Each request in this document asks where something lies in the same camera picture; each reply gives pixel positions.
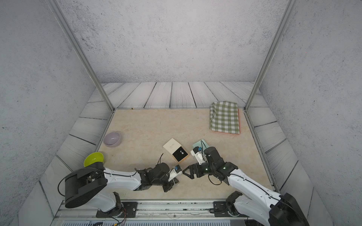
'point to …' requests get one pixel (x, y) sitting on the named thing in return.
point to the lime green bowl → (93, 157)
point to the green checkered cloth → (224, 117)
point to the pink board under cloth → (239, 126)
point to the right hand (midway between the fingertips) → (190, 170)
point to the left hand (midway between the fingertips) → (179, 184)
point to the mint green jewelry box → (201, 144)
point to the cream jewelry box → (172, 146)
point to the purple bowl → (111, 139)
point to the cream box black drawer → (179, 154)
